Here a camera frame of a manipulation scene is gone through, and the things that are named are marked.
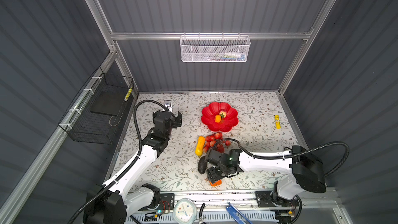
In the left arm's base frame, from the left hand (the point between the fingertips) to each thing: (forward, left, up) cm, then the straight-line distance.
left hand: (168, 112), depth 80 cm
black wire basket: (-1, +33, +4) cm, 33 cm away
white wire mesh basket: (+64, -32, -1) cm, 72 cm away
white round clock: (-42, -7, -20) cm, 47 cm away
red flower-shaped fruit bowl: (+14, -23, -22) cm, 35 cm away
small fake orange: (+8, -28, -18) cm, 34 cm away
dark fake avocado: (-22, -16, -19) cm, 33 cm away
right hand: (-28, -22, -21) cm, 41 cm away
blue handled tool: (-46, -32, -21) cm, 59 cm away
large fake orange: (-31, -23, -19) cm, 43 cm away
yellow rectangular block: (+5, -68, -21) cm, 71 cm away
